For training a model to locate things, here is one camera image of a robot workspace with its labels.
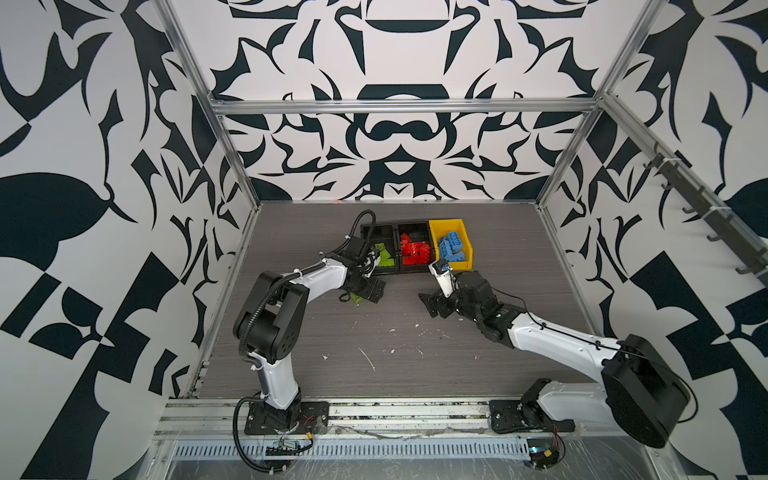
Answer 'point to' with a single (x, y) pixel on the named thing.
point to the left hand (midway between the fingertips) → (366, 283)
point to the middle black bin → (417, 232)
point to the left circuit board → (283, 451)
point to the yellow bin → (440, 228)
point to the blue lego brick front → (450, 247)
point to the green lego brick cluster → (357, 299)
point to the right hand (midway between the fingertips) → (430, 282)
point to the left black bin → (387, 234)
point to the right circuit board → (543, 452)
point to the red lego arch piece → (414, 253)
